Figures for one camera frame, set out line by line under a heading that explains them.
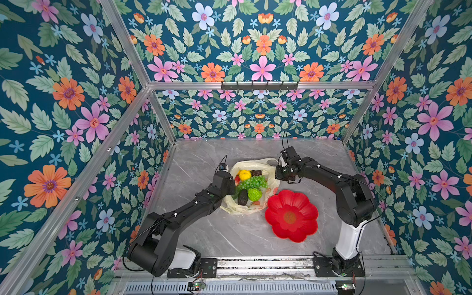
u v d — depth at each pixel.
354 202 0.51
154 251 0.42
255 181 0.94
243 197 0.90
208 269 0.74
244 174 0.96
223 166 0.79
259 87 0.93
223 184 0.71
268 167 0.93
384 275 0.73
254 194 0.89
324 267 0.73
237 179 0.98
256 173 0.99
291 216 0.89
